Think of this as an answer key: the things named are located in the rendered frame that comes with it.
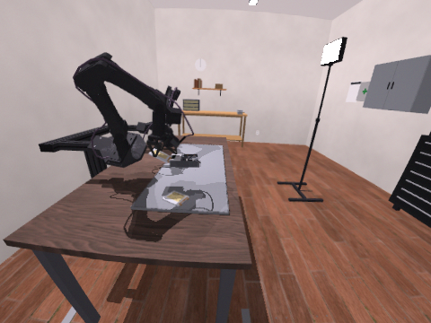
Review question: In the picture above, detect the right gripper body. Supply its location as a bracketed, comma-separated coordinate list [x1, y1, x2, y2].
[146, 123, 180, 144]

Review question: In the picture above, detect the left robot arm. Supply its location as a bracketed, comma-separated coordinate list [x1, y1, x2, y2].
[164, 85, 180, 133]

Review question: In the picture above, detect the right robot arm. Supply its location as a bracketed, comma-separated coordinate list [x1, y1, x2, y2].
[75, 52, 182, 163]

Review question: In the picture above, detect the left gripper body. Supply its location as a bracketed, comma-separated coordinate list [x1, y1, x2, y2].
[164, 137, 173, 148]

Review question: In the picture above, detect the white gel cassette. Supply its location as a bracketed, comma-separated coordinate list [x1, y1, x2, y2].
[163, 190, 189, 206]

